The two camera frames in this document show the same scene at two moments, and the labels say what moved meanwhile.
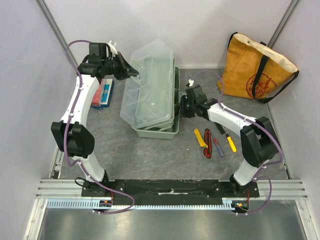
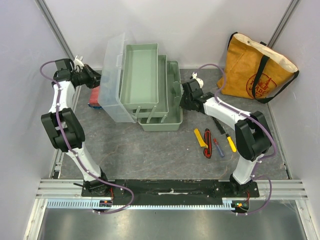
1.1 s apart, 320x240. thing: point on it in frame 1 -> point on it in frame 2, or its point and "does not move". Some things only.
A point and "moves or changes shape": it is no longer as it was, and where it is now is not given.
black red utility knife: (208, 151) does not move
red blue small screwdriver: (218, 147) does not move
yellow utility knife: (201, 141) does not move
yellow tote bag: (252, 70) does not move
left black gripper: (124, 67) -> (91, 73)
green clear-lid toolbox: (149, 103) moves or changes shape
